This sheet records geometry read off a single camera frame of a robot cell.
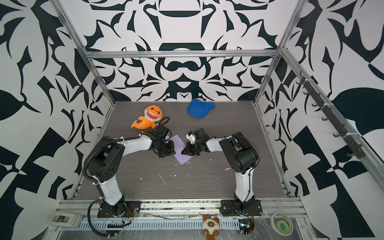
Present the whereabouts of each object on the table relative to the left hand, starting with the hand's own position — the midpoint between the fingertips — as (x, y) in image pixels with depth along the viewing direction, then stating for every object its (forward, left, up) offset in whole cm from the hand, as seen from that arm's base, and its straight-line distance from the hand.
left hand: (177, 149), depth 93 cm
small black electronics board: (-39, -33, -3) cm, 51 cm away
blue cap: (+32, -15, +2) cm, 35 cm away
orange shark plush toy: (+23, +17, +7) cm, 29 cm away
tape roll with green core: (-39, -50, -1) cm, 63 cm away
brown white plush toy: (-39, -16, +2) cm, 42 cm away
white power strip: (-34, +50, +1) cm, 61 cm away
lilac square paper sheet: (+3, -1, -1) cm, 3 cm away
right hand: (-1, -3, -1) cm, 3 cm away
